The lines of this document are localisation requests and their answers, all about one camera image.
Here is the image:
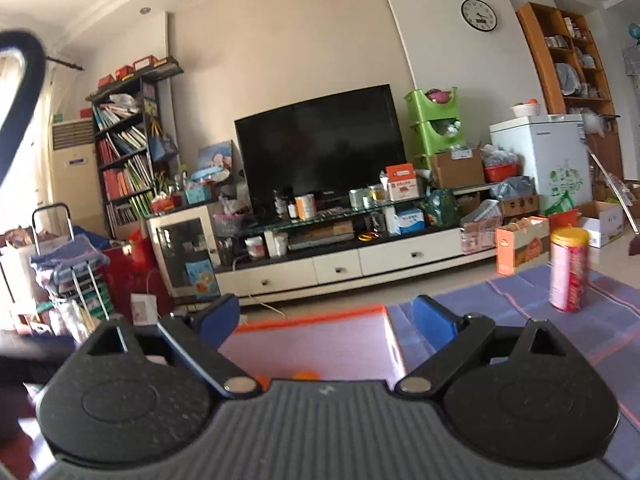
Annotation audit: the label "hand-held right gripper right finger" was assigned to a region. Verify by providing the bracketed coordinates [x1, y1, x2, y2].
[394, 296, 583, 401]

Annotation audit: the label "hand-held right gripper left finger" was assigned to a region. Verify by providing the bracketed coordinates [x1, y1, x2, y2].
[80, 294, 262, 400]

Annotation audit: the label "white TV cabinet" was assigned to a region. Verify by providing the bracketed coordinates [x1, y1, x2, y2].
[145, 182, 501, 306]

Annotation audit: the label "white paper bag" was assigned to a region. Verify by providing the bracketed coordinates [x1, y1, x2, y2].
[131, 292, 158, 326]

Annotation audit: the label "pink patterned box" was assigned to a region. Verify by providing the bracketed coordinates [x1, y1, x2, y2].
[459, 217, 501, 255]

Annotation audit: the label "pink plastic basket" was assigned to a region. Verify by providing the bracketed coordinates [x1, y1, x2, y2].
[212, 211, 246, 237]

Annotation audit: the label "red paper bag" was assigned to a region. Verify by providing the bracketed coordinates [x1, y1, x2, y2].
[102, 237, 176, 311]

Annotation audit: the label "blue white carton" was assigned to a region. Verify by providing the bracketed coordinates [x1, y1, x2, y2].
[395, 207, 426, 235]

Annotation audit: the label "green snack bag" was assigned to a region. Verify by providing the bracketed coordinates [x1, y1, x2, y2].
[420, 189, 461, 228]

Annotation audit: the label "orange gift box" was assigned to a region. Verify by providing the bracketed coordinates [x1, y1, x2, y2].
[495, 216, 551, 277]

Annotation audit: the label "orange white carton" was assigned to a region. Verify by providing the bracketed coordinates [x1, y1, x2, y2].
[385, 163, 421, 203]

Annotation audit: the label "red can yellow lid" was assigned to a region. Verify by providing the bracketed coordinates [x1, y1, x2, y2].
[549, 227, 591, 313]

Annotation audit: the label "brown fruit carton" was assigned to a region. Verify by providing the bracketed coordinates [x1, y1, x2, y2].
[500, 194, 541, 217]

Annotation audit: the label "brown cardboard box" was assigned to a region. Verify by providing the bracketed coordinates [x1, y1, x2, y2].
[431, 147, 487, 190]

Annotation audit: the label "shopping trolley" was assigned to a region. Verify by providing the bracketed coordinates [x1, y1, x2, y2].
[30, 202, 113, 331]

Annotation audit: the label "red plastic basin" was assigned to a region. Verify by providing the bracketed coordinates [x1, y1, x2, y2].
[482, 162, 519, 183]

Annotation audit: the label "children picture board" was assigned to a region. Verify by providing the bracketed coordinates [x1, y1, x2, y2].
[197, 141, 236, 173]

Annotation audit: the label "dark bookshelf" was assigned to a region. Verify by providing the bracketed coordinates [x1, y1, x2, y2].
[85, 57, 185, 241]

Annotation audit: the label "blue gift bag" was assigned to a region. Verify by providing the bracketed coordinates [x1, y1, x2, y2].
[147, 132, 179, 162]

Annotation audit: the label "blue plaid tablecloth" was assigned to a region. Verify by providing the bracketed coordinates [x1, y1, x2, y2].
[387, 262, 640, 478]

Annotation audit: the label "green plastic stacking bins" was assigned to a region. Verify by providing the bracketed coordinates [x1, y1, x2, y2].
[404, 87, 468, 171]

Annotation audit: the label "white chest freezer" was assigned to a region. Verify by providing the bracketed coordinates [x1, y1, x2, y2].
[489, 114, 593, 216]

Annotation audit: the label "beige standing air conditioner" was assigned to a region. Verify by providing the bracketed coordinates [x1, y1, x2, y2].
[51, 119, 108, 236]

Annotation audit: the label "black television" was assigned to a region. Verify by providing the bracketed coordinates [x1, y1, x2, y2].
[234, 85, 408, 208]

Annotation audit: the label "broom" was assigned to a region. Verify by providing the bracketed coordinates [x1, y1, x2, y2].
[589, 151, 640, 256]

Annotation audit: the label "wooden display shelf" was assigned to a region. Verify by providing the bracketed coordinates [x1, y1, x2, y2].
[516, 2, 626, 186]

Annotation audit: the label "round wall clock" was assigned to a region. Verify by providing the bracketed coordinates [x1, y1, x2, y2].
[461, 0, 498, 32]

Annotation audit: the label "black cable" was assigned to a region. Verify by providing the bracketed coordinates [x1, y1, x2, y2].
[0, 30, 48, 181]

